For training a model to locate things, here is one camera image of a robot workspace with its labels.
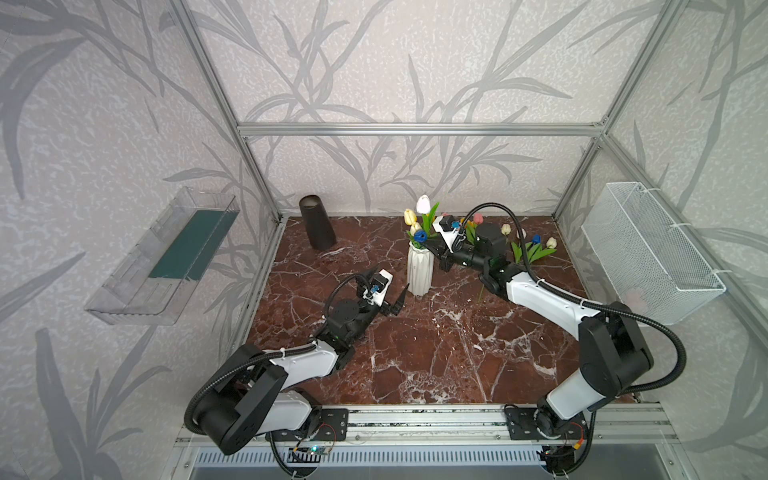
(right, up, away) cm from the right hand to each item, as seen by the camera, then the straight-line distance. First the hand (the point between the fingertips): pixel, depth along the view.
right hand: (425, 232), depth 82 cm
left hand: (-8, -9, -2) cm, 13 cm away
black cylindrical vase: (-36, +4, +20) cm, 41 cm away
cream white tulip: (-5, +4, -4) cm, 7 cm away
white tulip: (-3, +2, -4) cm, 5 cm away
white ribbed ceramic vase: (-1, -11, +5) cm, 12 cm away
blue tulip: (-2, -1, -1) cm, 2 cm away
